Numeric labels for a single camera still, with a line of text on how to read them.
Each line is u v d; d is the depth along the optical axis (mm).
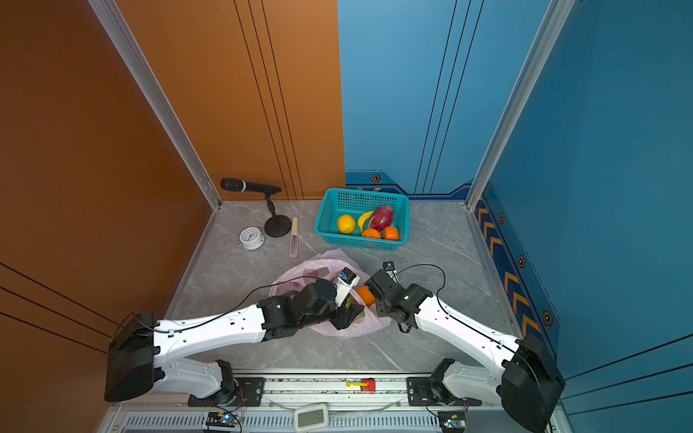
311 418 683
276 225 1102
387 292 603
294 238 1081
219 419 710
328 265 742
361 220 1091
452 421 710
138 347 445
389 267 726
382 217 1048
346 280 644
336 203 1160
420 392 725
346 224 1054
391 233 1031
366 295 653
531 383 388
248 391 745
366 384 738
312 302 552
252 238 1027
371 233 1027
